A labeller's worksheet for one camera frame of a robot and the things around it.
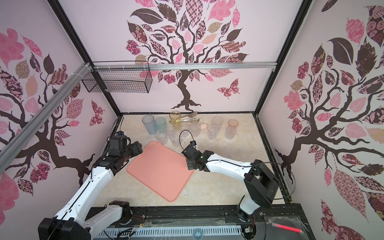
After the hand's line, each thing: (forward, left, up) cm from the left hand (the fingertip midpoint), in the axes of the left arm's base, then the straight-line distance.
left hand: (136, 148), depth 82 cm
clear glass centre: (+26, -25, -11) cm, 38 cm away
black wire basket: (+43, +17, +18) cm, 50 cm away
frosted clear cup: (+23, -33, -11) cm, 42 cm away
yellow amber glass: (+28, -19, -5) cm, 34 cm away
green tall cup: (+24, -9, -6) cm, 26 cm away
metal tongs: (+39, -29, -14) cm, 51 cm away
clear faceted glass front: (+22, -46, -11) cm, 52 cm away
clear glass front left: (+17, -9, -12) cm, 23 cm away
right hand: (-3, -32, -8) cm, 33 cm away
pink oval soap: (+27, -39, -13) cm, 50 cm away
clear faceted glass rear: (+30, -50, -11) cm, 59 cm away
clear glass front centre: (+16, -18, -11) cm, 27 cm away
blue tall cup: (+22, -2, -3) cm, 22 cm away
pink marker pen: (-36, -77, -14) cm, 86 cm away
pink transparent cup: (+26, -60, -8) cm, 66 cm away
